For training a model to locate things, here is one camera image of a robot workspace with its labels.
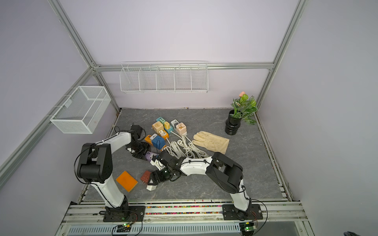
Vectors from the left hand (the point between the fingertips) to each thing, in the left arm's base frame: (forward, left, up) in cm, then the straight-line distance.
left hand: (151, 153), depth 93 cm
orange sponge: (-15, +13, -3) cm, 20 cm away
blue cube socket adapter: (+6, -5, +4) cm, 9 cm away
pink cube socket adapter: (+14, -20, +5) cm, 25 cm away
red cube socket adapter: (-16, +1, +3) cm, 16 cm away
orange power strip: (+13, -7, +2) cm, 15 cm away
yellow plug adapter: (+19, -10, +4) cm, 22 cm away
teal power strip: (+18, -11, -1) cm, 21 cm away
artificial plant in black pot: (+16, -60, +20) cm, 65 cm away
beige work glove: (+8, -38, -2) cm, 39 cm away
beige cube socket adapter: (+17, -4, +6) cm, 19 cm away
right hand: (-18, -3, +2) cm, 19 cm away
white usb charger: (-22, -3, +3) cm, 22 cm away
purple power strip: (-2, +1, +1) cm, 2 cm away
